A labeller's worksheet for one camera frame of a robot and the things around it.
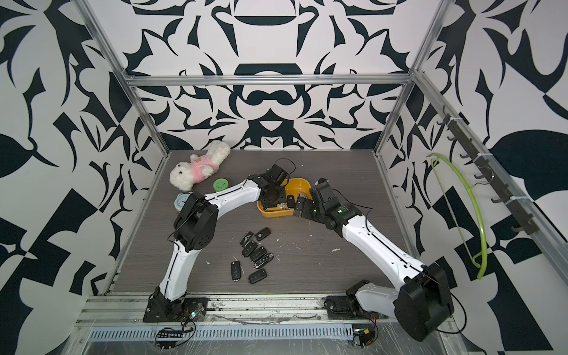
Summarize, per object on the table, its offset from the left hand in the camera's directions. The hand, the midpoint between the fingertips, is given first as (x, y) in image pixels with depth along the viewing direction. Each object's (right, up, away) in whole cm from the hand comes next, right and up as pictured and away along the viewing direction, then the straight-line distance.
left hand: (282, 194), depth 98 cm
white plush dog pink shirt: (-43, +8, +1) cm, 44 cm away
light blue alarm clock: (-44, -3, -2) cm, 44 cm away
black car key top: (-8, -15, -8) cm, 19 cm away
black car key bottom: (-8, -27, -19) cm, 34 cm away
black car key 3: (-9, -21, -13) cm, 27 cm away
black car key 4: (-16, -26, -17) cm, 35 cm away
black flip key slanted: (-14, -17, -9) cm, 24 cm away
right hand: (+8, -3, -16) cm, 18 cm away
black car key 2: (-13, -20, -12) cm, 26 cm away
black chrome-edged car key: (-6, -23, -15) cm, 28 cm away
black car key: (+4, -3, 0) cm, 5 cm away
